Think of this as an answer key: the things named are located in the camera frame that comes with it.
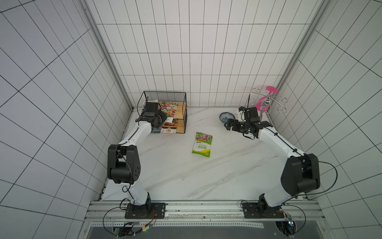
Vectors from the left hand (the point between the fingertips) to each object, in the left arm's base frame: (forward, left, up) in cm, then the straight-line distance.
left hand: (166, 118), depth 93 cm
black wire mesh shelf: (+20, -7, -1) cm, 22 cm away
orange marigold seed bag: (+3, +1, -14) cm, 14 cm away
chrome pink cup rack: (+4, -60, +11) cm, 62 cm away
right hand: (-5, -38, +1) cm, 38 cm away
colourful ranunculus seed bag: (+8, -2, +1) cm, 8 cm away
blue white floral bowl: (+12, -42, -12) cm, 45 cm away
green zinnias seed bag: (-11, -24, -14) cm, 30 cm away
